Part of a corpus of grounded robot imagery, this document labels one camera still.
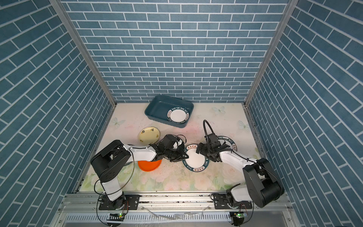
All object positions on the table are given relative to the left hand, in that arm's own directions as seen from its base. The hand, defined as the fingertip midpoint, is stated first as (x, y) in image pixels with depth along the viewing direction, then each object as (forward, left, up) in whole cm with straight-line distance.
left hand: (191, 159), depth 85 cm
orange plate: (-3, +26, -3) cm, 27 cm away
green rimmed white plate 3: (-1, -3, -2) cm, 3 cm away
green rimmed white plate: (+38, +10, -3) cm, 40 cm away
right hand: (+6, -7, -2) cm, 9 cm away
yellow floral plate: (+19, +30, -3) cm, 36 cm away
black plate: (+1, +8, +7) cm, 11 cm away
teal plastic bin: (+46, +28, -4) cm, 54 cm away
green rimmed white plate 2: (+17, -24, -6) cm, 30 cm away
